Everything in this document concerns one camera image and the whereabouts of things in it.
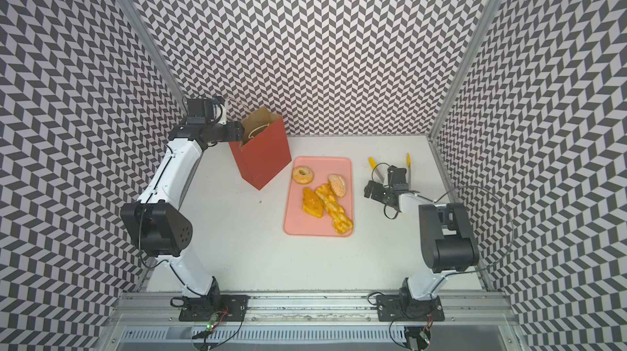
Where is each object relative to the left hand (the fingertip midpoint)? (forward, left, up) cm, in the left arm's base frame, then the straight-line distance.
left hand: (234, 130), depth 86 cm
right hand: (-12, -53, -25) cm, 59 cm away
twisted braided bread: (-24, -38, -24) cm, 51 cm away
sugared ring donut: (-3, -23, -23) cm, 33 cm away
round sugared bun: (-10, -37, -21) cm, 44 cm away
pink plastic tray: (-23, -22, -27) cm, 42 cm away
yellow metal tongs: (+2, -54, -24) cm, 59 cm away
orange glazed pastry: (-18, -27, -21) cm, 39 cm away
